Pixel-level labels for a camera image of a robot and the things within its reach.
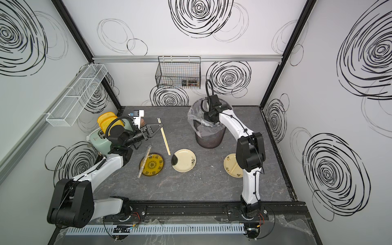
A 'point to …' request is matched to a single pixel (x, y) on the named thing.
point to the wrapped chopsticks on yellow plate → (144, 161)
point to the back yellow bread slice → (105, 115)
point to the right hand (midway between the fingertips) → (210, 118)
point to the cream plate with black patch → (184, 160)
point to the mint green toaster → (100, 144)
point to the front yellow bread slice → (106, 118)
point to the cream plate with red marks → (231, 166)
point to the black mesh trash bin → (212, 136)
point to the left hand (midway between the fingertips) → (162, 127)
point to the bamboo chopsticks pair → (234, 168)
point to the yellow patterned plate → (154, 165)
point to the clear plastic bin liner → (196, 114)
